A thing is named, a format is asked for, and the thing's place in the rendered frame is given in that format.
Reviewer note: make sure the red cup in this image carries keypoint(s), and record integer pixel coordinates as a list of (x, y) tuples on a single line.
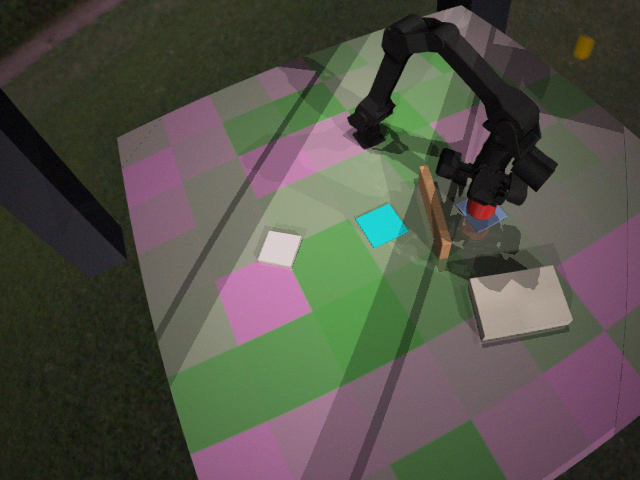
[(480, 212)]

